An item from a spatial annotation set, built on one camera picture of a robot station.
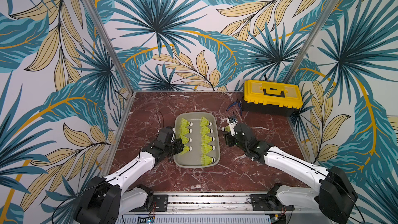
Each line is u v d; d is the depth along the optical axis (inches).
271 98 37.7
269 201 26.1
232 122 27.7
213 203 29.6
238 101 44.7
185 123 38.3
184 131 37.1
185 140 35.7
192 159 34.2
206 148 33.9
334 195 15.6
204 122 38.7
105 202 15.4
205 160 32.3
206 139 35.6
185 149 33.9
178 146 29.7
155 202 28.6
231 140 28.8
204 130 37.4
